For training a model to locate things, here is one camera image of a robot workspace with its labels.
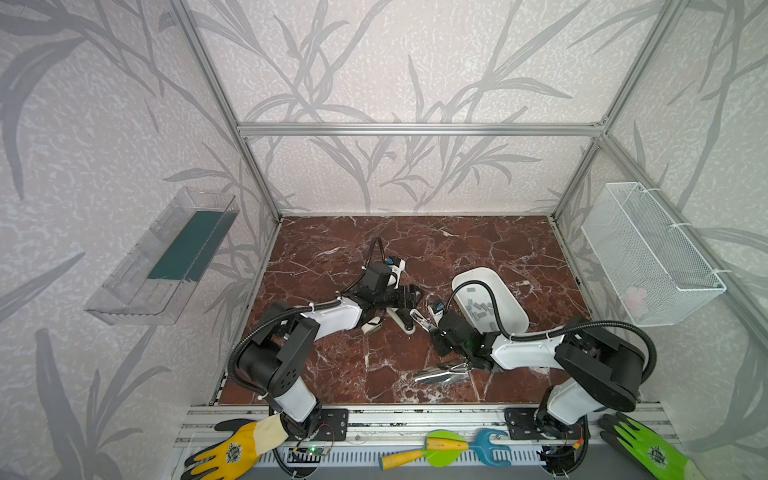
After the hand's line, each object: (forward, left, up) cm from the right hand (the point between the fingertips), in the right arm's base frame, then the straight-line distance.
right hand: (434, 320), depth 91 cm
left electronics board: (-33, +32, -2) cm, 46 cm away
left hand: (+8, +5, +8) cm, 12 cm away
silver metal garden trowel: (-15, -5, 0) cm, 16 cm away
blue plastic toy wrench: (-33, -10, +2) cm, 35 cm away
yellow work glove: (-34, +48, +4) cm, 59 cm away
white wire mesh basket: (-5, -44, +33) cm, 56 cm away
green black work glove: (-32, -48, +1) cm, 58 cm away
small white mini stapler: (-2, +2, +1) cm, 3 cm away
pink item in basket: (-4, -48, +20) cm, 52 cm away
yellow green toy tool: (-33, +1, +3) cm, 33 cm away
